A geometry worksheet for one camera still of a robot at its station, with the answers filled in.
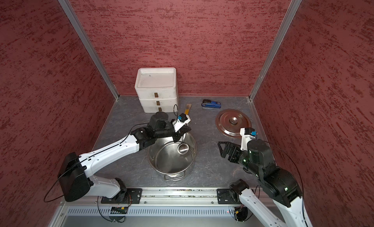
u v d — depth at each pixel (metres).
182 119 0.62
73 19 0.77
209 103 1.14
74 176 0.40
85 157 0.44
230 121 1.03
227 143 0.53
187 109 1.10
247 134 0.53
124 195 0.67
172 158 0.86
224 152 0.53
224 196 0.74
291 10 0.74
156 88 0.92
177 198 0.75
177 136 0.65
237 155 0.52
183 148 0.84
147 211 0.77
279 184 0.38
